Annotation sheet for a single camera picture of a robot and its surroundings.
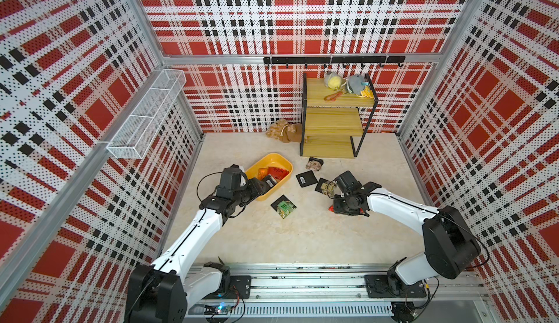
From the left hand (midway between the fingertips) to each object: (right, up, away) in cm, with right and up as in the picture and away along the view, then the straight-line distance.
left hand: (266, 186), depth 83 cm
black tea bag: (0, 0, +15) cm, 15 cm away
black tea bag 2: (+17, +1, +19) cm, 25 cm away
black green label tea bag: (+6, -10, +10) cm, 16 cm away
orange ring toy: (+27, +36, +5) cm, 46 cm away
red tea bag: (+3, +4, +18) cm, 19 cm away
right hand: (+30, -10, +5) cm, 32 cm away
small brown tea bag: (+22, +8, +25) cm, 34 cm away
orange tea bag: (-4, +3, +19) cm, 19 cm away
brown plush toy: (+4, +25, +28) cm, 38 cm away
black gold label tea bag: (+26, -3, +15) cm, 30 cm away
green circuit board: (-13, -38, -14) cm, 42 cm away
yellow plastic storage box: (+1, +10, +22) cm, 24 cm away
